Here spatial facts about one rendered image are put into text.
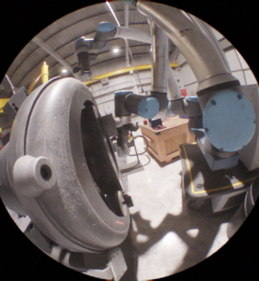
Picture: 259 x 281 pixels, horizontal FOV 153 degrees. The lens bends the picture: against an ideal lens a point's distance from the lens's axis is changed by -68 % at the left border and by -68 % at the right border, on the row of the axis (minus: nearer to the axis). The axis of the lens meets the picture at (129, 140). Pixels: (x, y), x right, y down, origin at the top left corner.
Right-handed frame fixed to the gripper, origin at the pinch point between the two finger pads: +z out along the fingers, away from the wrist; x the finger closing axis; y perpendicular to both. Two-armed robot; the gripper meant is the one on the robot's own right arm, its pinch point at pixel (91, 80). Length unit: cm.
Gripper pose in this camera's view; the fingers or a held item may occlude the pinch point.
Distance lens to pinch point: 58.5
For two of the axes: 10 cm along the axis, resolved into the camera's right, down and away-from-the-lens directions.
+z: 2.7, 9.4, 2.1
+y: -7.8, 3.4, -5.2
